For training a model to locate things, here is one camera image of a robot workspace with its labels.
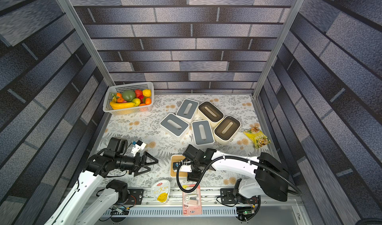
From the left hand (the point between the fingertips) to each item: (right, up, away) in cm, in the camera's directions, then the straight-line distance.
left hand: (153, 165), depth 67 cm
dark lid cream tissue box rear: (+28, +25, +36) cm, 52 cm away
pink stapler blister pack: (+18, -20, +4) cm, 27 cm away
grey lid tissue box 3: (+14, +26, +40) cm, 49 cm away
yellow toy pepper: (-18, +39, +47) cm, 63 cm away
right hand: (+16, -7, +13) cm, 22 cm away
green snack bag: (+60, +7, +22) cm, 64 cm away
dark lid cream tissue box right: (+40, +13, +25) cm, 49 cm away
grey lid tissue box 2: (+6, +15, +30) cm, 34 cm away
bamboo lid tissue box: (+8, -2, +14) cm, 17 cm away
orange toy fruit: (-15, +32, +42) cm, 55 cm away
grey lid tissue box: (+25, +10, +26) cm, 37 cm away
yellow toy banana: (-37, +28, +34) cm, 58 cm away
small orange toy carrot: (-37, +33, +42) cm, 65 cm away
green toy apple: (-22, +31, +37) cm, 53 cm away
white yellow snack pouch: (+3, -12, +1) cm, 12 cm away
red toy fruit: (-24, +38, +45) cm, 64 cm away
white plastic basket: (-37, +43, +47) cm, 73 cm away
